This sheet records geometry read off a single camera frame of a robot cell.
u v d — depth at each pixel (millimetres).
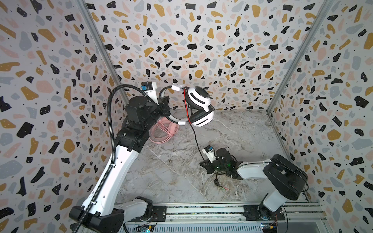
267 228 714
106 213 377
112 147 402
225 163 704
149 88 509
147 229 703
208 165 772
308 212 763
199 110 523
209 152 797
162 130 997
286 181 461
